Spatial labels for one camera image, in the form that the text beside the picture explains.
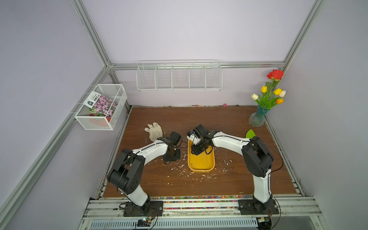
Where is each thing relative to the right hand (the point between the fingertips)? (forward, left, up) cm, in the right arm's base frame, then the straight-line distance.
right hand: (193, 150), depth 92 cm
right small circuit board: (-39, -35, -4) cm, 52 cm away
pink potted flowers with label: (+10, +49, +32) cm, 59 cm away
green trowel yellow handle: (+14, -42, -3) cm, 44 cm away
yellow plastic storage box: (-8, -6, -2) cm, 10 cm away
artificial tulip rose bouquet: (+28, -51, +22) cm, 62 cm away
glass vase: (+22, -46, +5) cm, 51 cm away
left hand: (-6, +11, -1) cm, 13 cm away
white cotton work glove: (+17, +28, -2) cm, 32 cm away
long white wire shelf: (+43, +9, +27) cm, 52 cm away
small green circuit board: (-38, +26, -4) cm, 46 cm away
